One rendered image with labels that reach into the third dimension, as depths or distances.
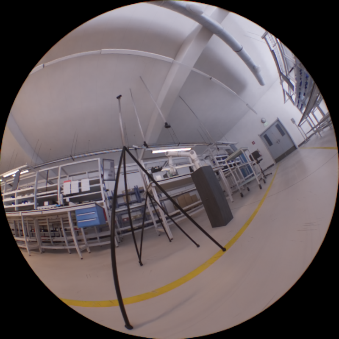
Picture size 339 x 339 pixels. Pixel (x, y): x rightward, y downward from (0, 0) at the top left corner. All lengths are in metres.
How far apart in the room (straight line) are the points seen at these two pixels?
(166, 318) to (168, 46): 4.04
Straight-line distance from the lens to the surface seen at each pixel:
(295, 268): 0.63
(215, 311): 0.57
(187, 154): 1.73
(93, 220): 1.94
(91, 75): 3.47
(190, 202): 5.84
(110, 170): 2.56
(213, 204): 1.44
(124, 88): 3.57
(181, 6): 3.05
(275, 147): 7.70
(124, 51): 2.51
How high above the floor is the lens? 0.49
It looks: 20 degrees up
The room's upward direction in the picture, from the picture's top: 22 degrees counter-clockwise
